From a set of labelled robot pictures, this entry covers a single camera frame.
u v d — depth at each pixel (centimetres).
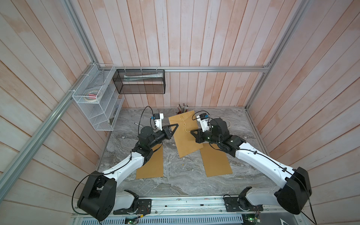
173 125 74
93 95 73
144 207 73
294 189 39
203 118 67
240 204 67
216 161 90
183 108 98
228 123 111
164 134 69
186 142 75
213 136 64
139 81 91
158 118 69
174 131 73
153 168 90
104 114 78
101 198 41
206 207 74
